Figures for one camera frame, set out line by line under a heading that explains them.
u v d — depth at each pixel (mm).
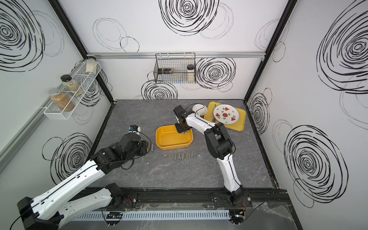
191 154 889
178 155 889
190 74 844
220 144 559
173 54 883
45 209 388
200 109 1088
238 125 1041
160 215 963
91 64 867
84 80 932
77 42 843
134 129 654
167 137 967
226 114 1112
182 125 750
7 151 510
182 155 889
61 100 643
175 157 886
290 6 720
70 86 709
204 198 751
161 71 937
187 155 891
